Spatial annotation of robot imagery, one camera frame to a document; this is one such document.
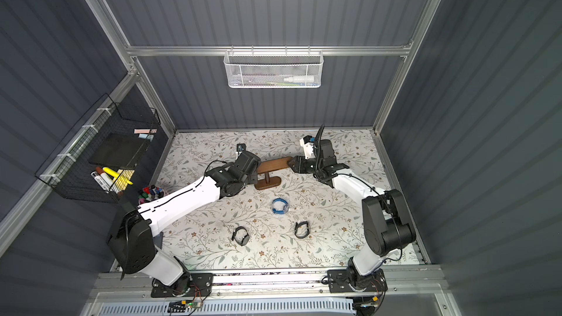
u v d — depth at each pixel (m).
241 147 0.74
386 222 0.46
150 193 0.82
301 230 0.86
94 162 0.72
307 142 0.81
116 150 0.76
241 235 0.84
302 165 0.79
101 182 0.67
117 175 0.70
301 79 0.87
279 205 0.93
